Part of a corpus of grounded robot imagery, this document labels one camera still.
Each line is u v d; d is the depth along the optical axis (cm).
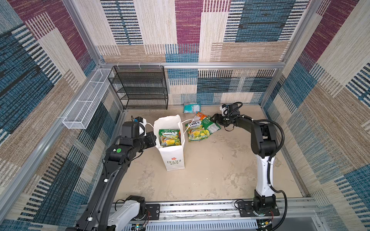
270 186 63
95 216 38
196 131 101
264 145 60
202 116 112
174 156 73
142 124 56
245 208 74
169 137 85
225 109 99
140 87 111
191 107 115
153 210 74
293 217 75
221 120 97
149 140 64
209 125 104
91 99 99
